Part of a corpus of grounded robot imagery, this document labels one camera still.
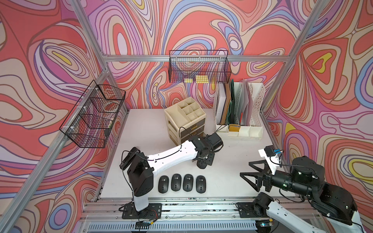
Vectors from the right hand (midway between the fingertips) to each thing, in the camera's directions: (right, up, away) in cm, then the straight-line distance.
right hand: (247, 174), depth 56 cm
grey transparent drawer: (-20, +17, +26) cm, 38 cm away
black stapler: (-58, +2, +35) cm, 67 cm away
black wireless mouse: (-16, -1, +19) cm, 25 cm away
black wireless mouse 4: (-23, -14, +25) cm, 37 cm away
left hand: (-12, -1, +22) cm, 25 cm away
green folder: (+5, +23, +39) cm, 46 cm away
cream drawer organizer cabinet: (-25, +22, +27) cm, 43 cm away
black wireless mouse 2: (-37, -14, +24) cm, 47 cm away
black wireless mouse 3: (-30, -14, +25) cm, 41 cm away
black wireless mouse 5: (-16, -14, +24) cm, 32 cm away
